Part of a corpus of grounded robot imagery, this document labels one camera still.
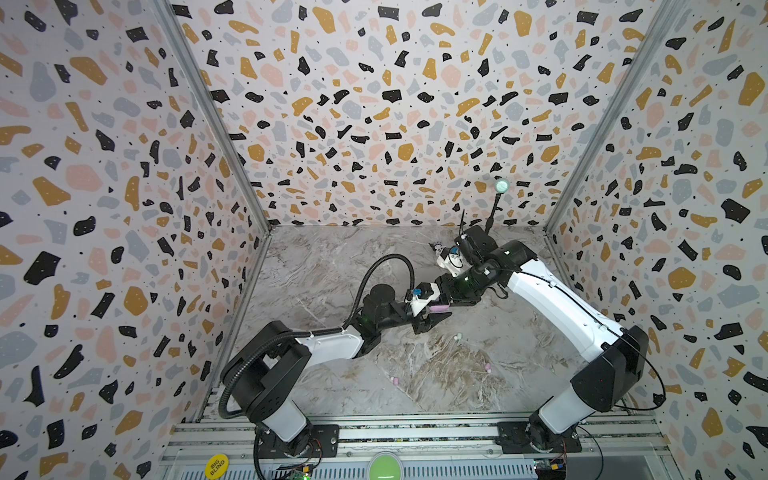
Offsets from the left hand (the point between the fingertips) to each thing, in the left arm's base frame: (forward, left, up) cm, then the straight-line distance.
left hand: (451, 301), depth 76 cm
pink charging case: (-2, +3, +1) cm, 4 cm away
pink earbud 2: (-10, -12, -21) cm, 26 cm away
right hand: (0, +4, +2) cm, 5 cm away
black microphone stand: (+32, -17, +11) cm, 38 cm away
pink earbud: (-13, +14, -21) cm, 29 cm away
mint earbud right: (0, -5, -21) cm, 22 cm away
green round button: (-32, +17, -18) cm, 41 cm away
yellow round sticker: (-32, +56, -20) cm, 68 cm away
